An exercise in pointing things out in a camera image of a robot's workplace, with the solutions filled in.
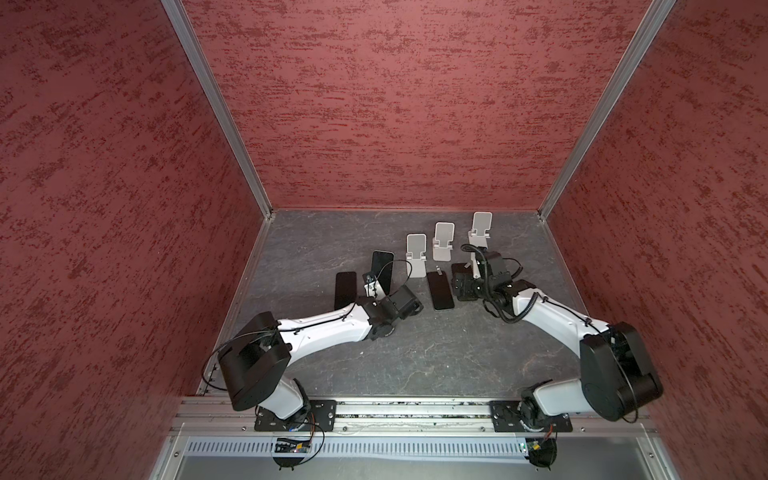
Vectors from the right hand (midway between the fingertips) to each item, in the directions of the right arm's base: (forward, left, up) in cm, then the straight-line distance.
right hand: (463, 287), depth 91 cm
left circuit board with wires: (-38, +48, -8) cm, 62 cm away
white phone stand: (+20, +3, +2) cm, 21 cm away
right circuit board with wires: (-42, -13, -8) cm, 45 cm away
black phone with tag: (+2, +6, -8) cm, 10 cm away
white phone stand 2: (+26, -12, +1) cm, 29 cm away
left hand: (-7, +24, 0) cm, 25 cm away
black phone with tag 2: (+13, -3, -9) cm, 16 cm away
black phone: (+7, +25, +4) cm, 26 cm away
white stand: (+13, +14, -2) cm, 19 cm away
